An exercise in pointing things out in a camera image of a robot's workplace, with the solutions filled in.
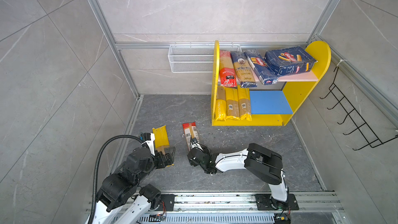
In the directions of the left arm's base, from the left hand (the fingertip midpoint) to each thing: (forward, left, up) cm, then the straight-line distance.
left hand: (167, 146), depth 66 cm
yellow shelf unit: (+29, -63, -11) cm, 70 cm away
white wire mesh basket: (+59, -14, +6) cm, 61 cm away
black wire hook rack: (-1, -83, +9) cm, 83 cm away
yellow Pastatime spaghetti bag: (+28, -28, -7) cm, 40 cm away
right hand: (+8, -12, -26) cm, 30 cm away
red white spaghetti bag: (+21, -9, -22) cm, 32 cm away
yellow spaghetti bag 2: (+32, -43, -7) cm, 54 cm away
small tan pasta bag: (+17, +9, -23) cm, 30 cm away
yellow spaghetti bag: (+30, -35, -8) cm, 47 cm away
